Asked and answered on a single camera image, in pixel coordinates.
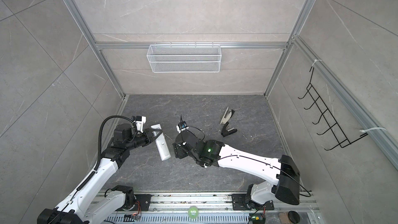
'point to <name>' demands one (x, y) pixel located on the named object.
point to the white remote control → (161, 143)
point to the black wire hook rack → (341, 138)
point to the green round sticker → (193, 211)
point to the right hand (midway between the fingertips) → (178, 143)
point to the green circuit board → (256, 218)
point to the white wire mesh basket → (184, 58)
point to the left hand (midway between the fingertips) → (161, 128)
